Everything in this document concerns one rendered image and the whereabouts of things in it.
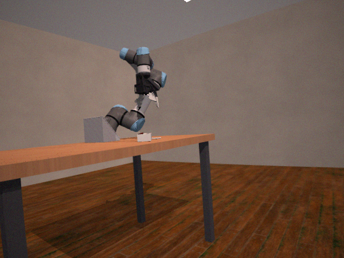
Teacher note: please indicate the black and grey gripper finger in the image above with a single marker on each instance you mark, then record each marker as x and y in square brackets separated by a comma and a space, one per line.
[153, 96]
[139, 100]

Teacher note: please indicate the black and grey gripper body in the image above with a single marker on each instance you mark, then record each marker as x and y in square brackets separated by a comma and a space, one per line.
[142, 85]

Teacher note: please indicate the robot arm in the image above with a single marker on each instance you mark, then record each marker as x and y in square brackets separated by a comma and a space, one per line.
[134, 120]

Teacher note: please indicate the white power strip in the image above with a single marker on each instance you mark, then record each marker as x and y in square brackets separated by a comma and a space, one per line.
[145, 137]

